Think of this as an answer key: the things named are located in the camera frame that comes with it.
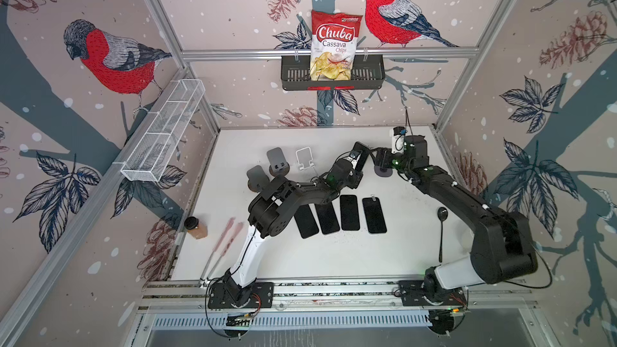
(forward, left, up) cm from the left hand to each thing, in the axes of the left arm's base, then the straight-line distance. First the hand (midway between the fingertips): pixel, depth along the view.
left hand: (360, 165), depth 97 cm
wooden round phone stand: (+3, +35, -2) cm, 35 cm away
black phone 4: (-1, 0, +8) cm, 8 cm away
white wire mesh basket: (-13, +70, +23) cm, 75 cm away
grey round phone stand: (+2, -12, -7) cm, 14 cm away
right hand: (0, -5, +11) cm, 12 cm away
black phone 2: (-18, +5, -11) cm, 21 cm away
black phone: (-20, +22, -10) cm, 31 cm away
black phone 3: (-18, -4, -8) cm, 20 cm away
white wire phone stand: (+3, +23, +1) cm, 23 cm away
